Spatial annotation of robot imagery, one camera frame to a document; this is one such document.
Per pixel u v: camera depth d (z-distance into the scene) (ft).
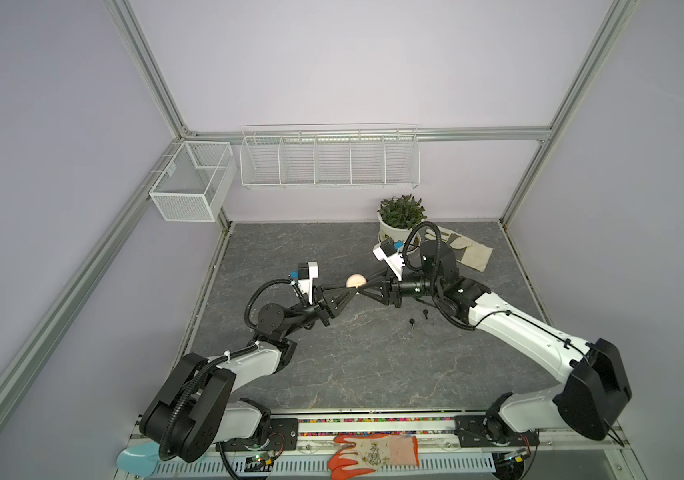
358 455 2.27
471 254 3.65
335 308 2.23
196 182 3.37
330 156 3.21
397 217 3.34
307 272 2.11
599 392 1.34
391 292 2.07
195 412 1.37
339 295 2.32
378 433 2.46
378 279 2.27
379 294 2.16
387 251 2.07
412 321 3.08
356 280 2.26
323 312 2.15
